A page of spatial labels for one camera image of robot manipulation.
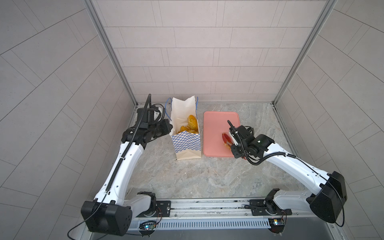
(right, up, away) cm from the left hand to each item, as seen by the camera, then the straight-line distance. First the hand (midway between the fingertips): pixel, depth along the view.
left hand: (176, 123), depth 73 cm
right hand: (+30, -14, +6) cm, 34 cm away
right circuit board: (+47, -46, -5) cm, 66 cm away
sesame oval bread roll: (+7, -1, +21) cm, 22 cm away
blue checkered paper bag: (+5, -12, +6) cm, 14 cm away
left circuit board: (-11, -44, -9) cm, 46 cm away
